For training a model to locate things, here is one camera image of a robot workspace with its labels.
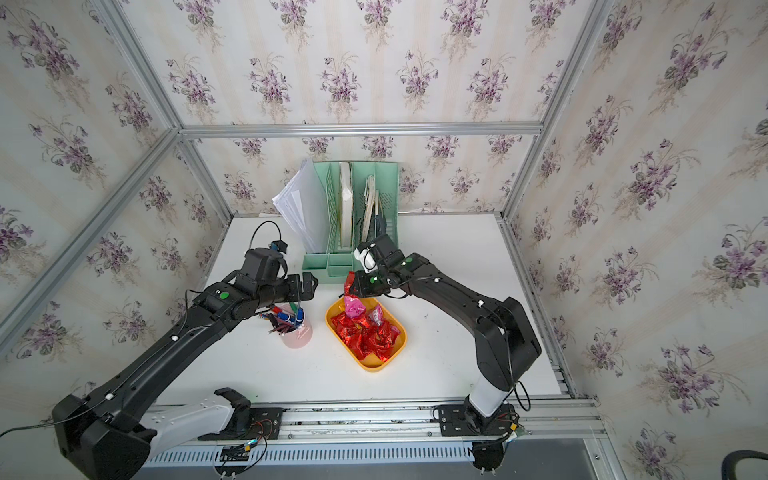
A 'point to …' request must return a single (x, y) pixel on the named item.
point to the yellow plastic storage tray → (372, 363)
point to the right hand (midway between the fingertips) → (356, 290)
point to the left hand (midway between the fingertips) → (307, 283)
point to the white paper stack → (304, 202)
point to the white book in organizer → (346, 204)
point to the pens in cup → (283, 321)
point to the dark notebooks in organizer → (374, 224)
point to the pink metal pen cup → (299, 338)
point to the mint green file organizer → (362, 205)
